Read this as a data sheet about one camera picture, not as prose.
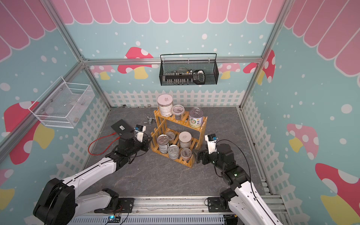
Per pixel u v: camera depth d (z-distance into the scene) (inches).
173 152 33.8
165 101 28.4
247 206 18.4
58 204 15.8
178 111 28.7
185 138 34.3
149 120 43.0
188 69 37.0
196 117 26.7
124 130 40.7
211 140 25.0
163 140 33.3
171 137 36.5
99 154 37.2
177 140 38.3
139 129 28.7
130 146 25.8
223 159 21.8
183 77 35.9
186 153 33.5
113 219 28.6
